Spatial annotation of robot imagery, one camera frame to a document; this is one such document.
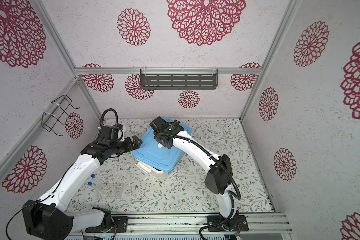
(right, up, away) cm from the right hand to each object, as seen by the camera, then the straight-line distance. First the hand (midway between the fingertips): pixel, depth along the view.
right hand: (159, 136), depth 82 cm
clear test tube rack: (-26, -31, +2) cm, 41 cm away
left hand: (-12, -5, -2) cm, 13 cm away
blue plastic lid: (-2, -9, -5) cm, 10 cm away
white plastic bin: (0, -19, -6) cm, 20 cm away
